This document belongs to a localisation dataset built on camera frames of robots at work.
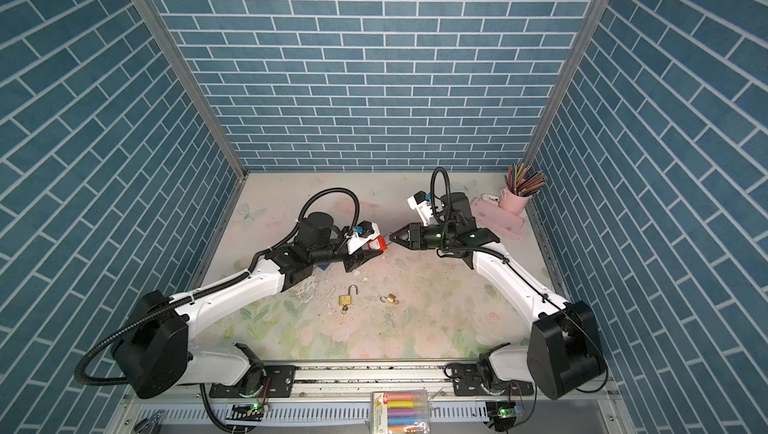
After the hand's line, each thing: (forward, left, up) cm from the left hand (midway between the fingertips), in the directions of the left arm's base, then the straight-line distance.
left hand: (378, 244), depth 78 cm
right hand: (+1, -4, +3) cm, 5 cm away
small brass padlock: (-8, -4, -18) cm, 20 cm away
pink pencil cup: (+23, -47, -11) cm, 54 cm away
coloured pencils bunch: (+29, -50, -5) cm, 58 cm away
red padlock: (-1, -1, +1) cm, 2 cm away
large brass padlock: (-7, +10, -20) cm, 23 cm away
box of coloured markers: (-35, -5, -17) cm, 40 cm away
